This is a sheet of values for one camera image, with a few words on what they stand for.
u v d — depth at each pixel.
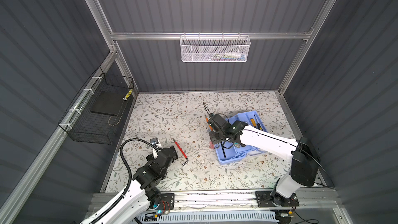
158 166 0.59
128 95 0.82
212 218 0.77
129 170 0.56
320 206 0.74
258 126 0.87
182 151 0.90
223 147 0.69
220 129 0.62
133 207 0.57
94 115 0.72
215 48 1.24
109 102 0.75
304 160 0.43
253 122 0.89
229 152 0.90
